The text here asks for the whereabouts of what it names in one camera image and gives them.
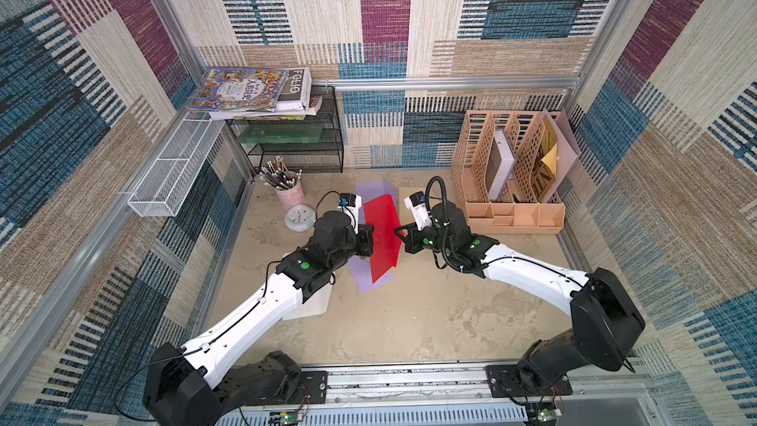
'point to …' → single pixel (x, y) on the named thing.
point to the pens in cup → (276, 175)
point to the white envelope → (315, 305)
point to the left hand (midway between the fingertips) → (374, 225)
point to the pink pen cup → (292, 196)
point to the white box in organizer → (500, 166)
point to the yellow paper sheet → (550, 159)
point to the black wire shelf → (314, 144)
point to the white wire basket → (170, 179)
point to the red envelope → (380, 213)
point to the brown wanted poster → (542, 177)
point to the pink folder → (567, 147)
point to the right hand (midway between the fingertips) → (393, 228)
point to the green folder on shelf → (280, 133)
